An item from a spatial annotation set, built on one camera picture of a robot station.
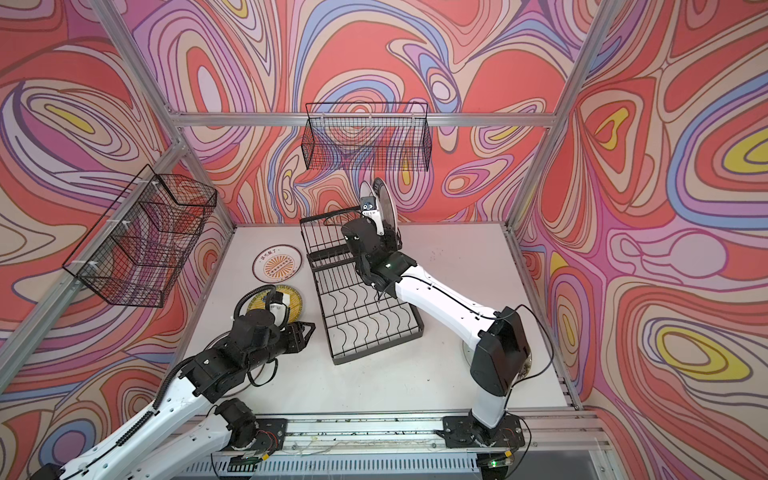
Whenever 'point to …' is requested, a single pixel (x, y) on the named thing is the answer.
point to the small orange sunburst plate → (276, 263)
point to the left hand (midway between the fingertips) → (316, 326)
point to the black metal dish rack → (357, 318)
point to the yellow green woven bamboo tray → (257, 302)
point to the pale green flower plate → (469, 352)
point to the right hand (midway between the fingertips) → (382, 229)
